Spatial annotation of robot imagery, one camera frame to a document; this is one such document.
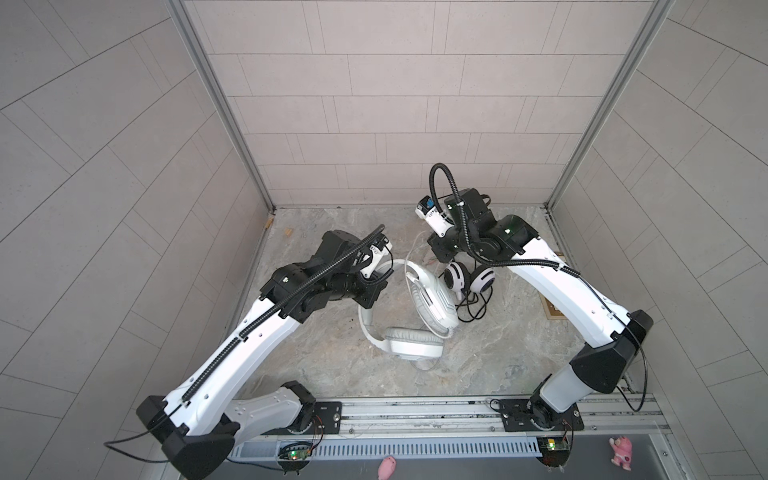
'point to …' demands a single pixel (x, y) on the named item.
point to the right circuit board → (555, 450)
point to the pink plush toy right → (622, 447)
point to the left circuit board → (296, 451)
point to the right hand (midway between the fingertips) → (428, 239)
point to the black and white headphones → (474, 286)
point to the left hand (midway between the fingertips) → (393, 282)
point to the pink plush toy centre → (386, 467)
